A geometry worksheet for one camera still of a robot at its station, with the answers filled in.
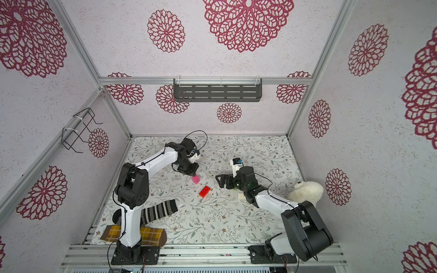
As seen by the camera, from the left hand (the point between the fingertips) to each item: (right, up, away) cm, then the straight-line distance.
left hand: (194, 174), depth 94 cm
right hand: (+15, +1, -7) cm, 17 cm away
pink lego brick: (+1, -3, +1) cm, 3 cm away
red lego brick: (+6, -9, -2) cm, 11 cm away
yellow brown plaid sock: (-19, -27, -15) cm, 36 cm away
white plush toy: (+51, -4, -22) cm, 56 cm away
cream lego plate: (+26, -11, -4) cm, 28 cm away
